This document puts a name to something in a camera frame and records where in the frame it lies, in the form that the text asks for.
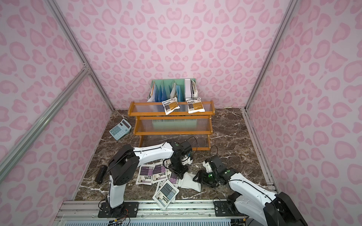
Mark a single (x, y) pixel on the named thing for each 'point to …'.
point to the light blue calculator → (120, 130)
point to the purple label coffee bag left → (145, 174)
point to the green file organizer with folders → (164, 90)
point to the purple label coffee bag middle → (159, 173)
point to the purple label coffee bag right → (174, 179)
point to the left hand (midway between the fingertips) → (183, 176)
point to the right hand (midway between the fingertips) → (197, 180)
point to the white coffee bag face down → (187, 181)
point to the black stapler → (99, 176)
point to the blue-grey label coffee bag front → (166, 194)
